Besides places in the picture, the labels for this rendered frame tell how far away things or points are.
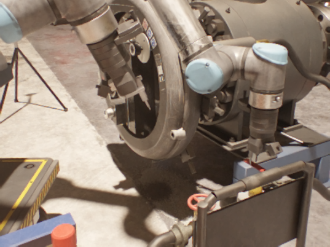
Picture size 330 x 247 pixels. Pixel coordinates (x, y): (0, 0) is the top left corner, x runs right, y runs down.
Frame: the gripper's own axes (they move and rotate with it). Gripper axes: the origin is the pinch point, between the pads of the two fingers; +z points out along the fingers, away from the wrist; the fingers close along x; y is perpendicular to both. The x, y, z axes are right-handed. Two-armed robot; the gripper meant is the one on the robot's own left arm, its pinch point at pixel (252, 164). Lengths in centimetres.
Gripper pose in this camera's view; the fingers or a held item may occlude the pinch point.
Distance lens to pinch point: 124.4
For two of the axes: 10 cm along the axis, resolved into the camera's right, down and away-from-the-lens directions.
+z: 0.0, 9.3, 3.8
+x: 8.5, -2.0, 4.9
